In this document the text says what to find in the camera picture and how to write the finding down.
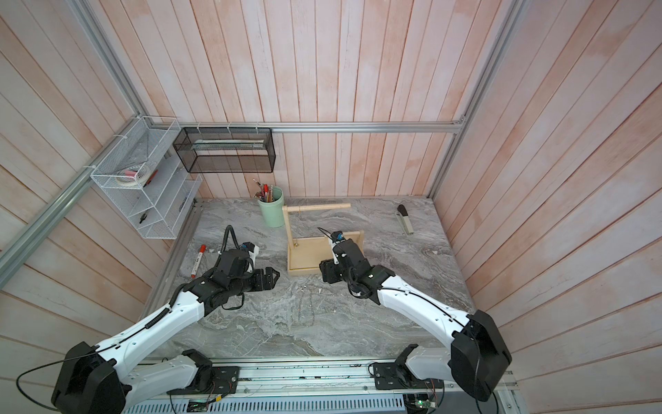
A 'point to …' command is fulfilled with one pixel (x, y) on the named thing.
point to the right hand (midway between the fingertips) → (328, 262)
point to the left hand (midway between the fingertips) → (268, 278)
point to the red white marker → (202, 249)
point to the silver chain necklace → (312, 308)
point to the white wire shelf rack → (159, 206)
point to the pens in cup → (265, 192)
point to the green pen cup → (274, 212)
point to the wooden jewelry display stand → (304, 255)
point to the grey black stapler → (402, 216)
